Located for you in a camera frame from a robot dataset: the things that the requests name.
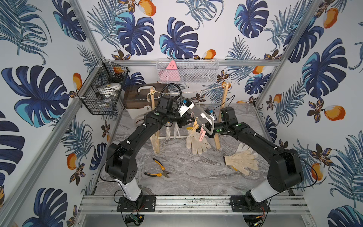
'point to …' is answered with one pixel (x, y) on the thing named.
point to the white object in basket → (109, 90)
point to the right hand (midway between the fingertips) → (197, 128)
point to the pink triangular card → (171, 73)
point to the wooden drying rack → (217, 137)
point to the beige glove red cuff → (155, 139)
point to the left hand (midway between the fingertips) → (192, 115)
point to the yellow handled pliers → (160, 174)
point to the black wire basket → (105, 72)
